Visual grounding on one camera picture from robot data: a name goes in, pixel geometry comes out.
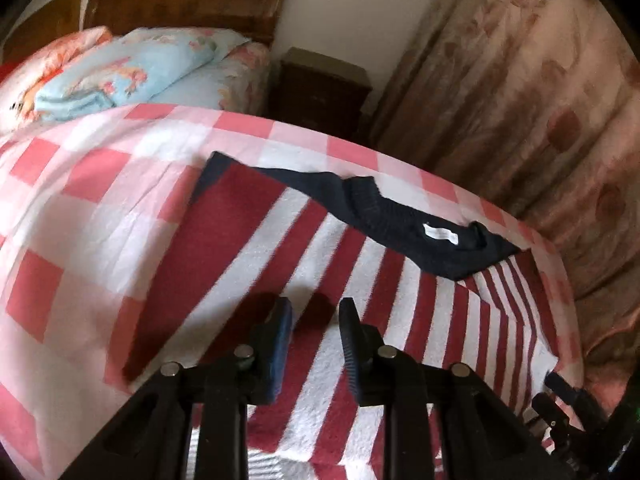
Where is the small dark wooden headboard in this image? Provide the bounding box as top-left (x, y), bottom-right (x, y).
top-left (2, 0), bottom-right (81, 63)

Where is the dark wooden nightstand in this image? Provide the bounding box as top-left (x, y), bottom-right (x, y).
top-left (266, 47), bottom-right (372, 143)

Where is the red white navy striped sweater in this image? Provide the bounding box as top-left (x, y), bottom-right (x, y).
top-left (122, 153), bottom-right (559, 479)

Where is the pink floral pillow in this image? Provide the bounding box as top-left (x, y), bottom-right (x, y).
top-left (1, 26), bottom-right (113, 134)

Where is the pink white checkered bedspread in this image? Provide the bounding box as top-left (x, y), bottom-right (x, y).
top-left (1, 104), bottom-right (584, 479)

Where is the floral pink curtain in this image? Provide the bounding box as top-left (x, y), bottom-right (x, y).
top-left (371, 0), bottom-right (639, 411)

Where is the light blue floral pillow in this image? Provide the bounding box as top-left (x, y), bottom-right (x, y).
top-left (34, 27), bottom-right (250, 122)

